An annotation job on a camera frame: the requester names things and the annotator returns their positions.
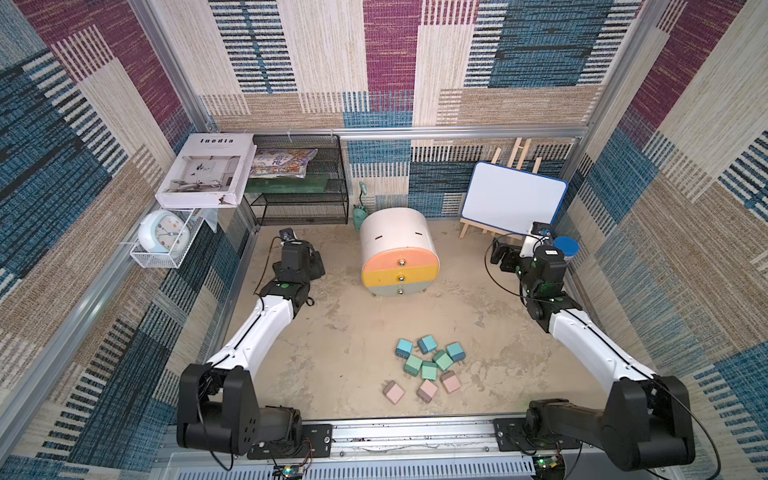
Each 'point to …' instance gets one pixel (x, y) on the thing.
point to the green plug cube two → (413, 365)
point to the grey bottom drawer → (400, 289)
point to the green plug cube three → (429, 370)
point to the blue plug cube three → (455, 351)
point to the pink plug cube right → (449, 381)
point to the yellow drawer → (400, 276)
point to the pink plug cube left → (393, 391)
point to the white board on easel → (508, 200)
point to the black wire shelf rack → (320, 197)
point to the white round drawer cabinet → (398, 227)
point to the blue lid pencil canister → (569, 245)
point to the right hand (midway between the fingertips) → (512, 237)
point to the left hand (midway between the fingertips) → (301, 257)
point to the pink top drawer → (399, 258)
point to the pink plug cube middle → (427, 391)
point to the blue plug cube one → (404, 348)
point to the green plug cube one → (442, 359)
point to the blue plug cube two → (427, 344)
